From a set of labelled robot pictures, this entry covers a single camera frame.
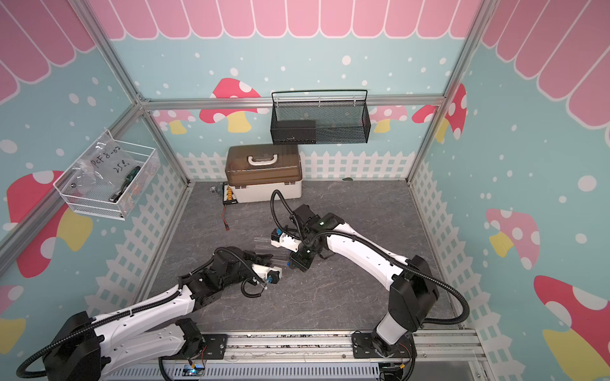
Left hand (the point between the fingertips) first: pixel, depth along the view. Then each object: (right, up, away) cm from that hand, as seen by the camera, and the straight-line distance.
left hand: (268, 256), depth 81 cm
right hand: (+9, -1, -4) cm, 10 cm away
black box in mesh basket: (+8, +46, +11) cm, 48 cm away
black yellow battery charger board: (-25, +21, +31) cm, 45 cm away
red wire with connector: (-22, +7, +21) cm, 31 cm away
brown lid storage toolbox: (-9, +31, +15) cm, 36 cm away
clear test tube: (+5, -1, -3) cm, 6 cm away
